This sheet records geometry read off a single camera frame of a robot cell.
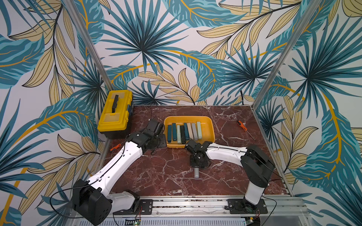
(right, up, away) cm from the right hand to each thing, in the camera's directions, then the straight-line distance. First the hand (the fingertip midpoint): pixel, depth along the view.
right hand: (193, 165), depth 88 cm
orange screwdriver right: (+37, +25, +18) cm, 48 cm away
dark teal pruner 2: (-13, +20, +13) cm, 27 cm away
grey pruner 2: (+1, -2, -5) cm, 5 cm away
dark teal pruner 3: (-4, +18, +10) cm, 21 cm away
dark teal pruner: (-16, +19, +12) cm, 28 cm away
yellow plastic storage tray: (-17, +28, +17) cm, 37 cm away
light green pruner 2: (+5, +21, +13) cm, 25 cm away
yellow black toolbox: (-50, +33, +4) cm, 60 cm away
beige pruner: (-1, +21, +12) cm, 24 cm away
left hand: (-18, +15, -10) cm, 26 cm away
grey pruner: (+2, +20, +12) cm, 24 cm away
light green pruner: (-9, +17, +9) cm, 22 cm away
